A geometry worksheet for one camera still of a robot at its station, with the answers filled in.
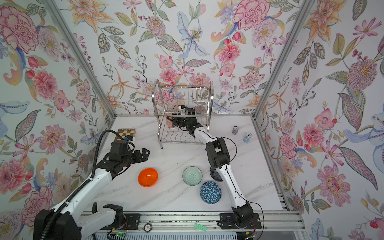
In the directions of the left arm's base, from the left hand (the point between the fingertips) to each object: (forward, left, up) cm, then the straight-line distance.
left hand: (146, 151), depth 84 cm
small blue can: (+15, -63, -8) cm, 66 cm away
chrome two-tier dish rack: (+30, -18, +3) cm, 35 cm away
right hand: (+27, -9, 0) cm, 29 cm away
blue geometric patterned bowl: (-19, -36, -12) cm, 42 cm away
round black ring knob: (-35, -4, -13) cm, 37 cm away
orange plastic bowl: (-10, 0, -11) cm, 15 cm away
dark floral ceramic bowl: (-9, -39, -12) cm, 42 cm away
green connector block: (-35, -29, -11) cm, 47 cm away
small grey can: (+23, -57, -10) cm, 62 cm away
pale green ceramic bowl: (-10, -26, -11) cm, 30 cm away
